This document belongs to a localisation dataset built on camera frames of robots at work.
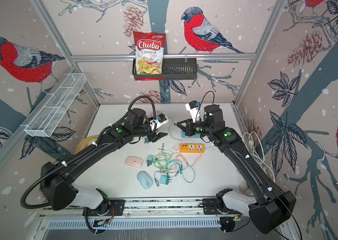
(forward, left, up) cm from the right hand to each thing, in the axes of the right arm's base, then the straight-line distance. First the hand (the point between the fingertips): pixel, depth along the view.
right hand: (177, 123), depth 69 cm
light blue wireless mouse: (-18, +17, -29) cm, 38 cm away
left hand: (+2, +6, -5) cm, 8 cm away
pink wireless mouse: (-7, +26, -29) cm, 40 cm away
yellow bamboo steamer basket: (+4, +60, -28) cm, 66 cm away
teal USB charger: (-6, +17, -29) cm, 34 cm away
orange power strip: (+3, -8, -29) cm, 30 cm away
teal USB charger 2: (-17, +7, -30) cm, 35 cm away
